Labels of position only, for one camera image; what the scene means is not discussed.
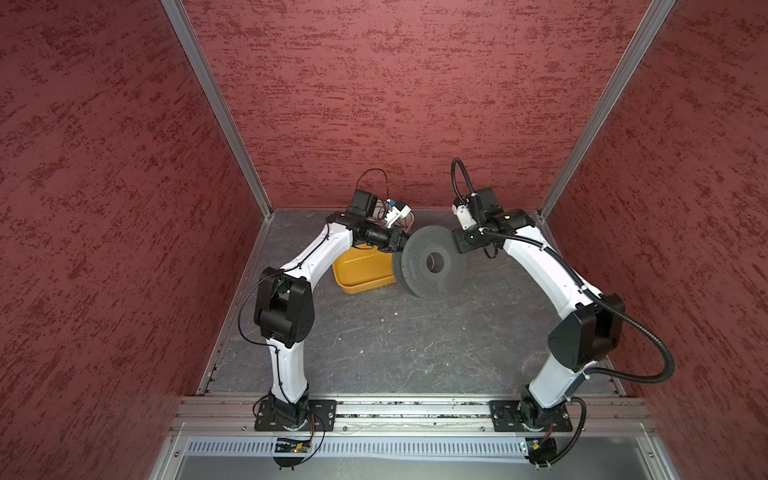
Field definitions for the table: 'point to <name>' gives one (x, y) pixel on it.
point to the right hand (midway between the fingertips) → (462, 243)
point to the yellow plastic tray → (363, 268)
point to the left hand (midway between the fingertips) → (415, 252)
